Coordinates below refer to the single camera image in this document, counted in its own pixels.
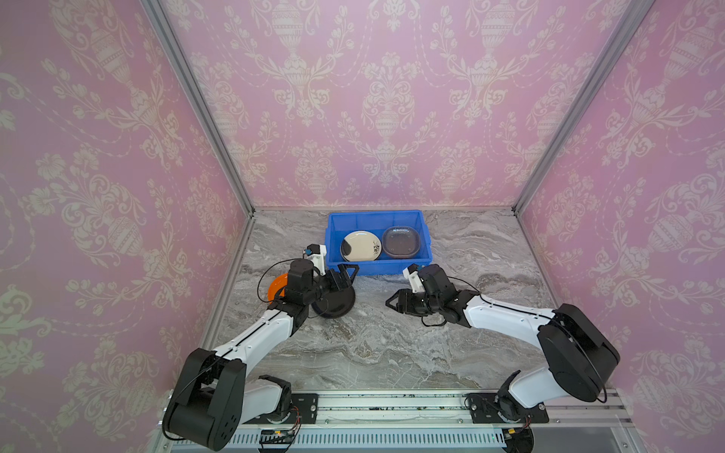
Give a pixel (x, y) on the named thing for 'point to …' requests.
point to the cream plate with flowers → (361, 245)
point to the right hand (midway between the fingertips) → (391, 304)
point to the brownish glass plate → (400, 242)
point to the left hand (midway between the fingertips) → (351, 272)
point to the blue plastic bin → (342, 223)
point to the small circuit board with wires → (278, 437)
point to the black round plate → (335, 303)
